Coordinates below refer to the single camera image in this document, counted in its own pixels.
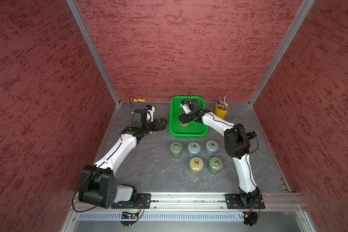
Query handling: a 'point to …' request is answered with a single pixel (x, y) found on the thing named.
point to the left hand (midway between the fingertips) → (160, 124)
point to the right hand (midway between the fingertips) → (184, 117)
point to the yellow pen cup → (221, 113)
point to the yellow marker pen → (140, 100)
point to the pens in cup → (222, 106)
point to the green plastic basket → (195, 129)
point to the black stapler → (251, 135)
